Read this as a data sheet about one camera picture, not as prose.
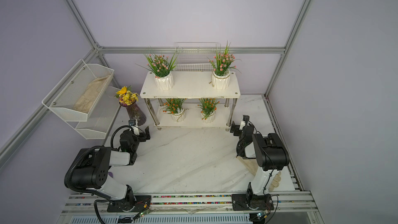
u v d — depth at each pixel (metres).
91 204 0.75
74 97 0.78
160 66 0.66
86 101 0.77
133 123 0.81
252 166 0.85
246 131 0.74
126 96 0.85
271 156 0.49
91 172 0.45
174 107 0.84
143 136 0.84
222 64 0.66
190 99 0.75
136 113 0.96
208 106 0.86
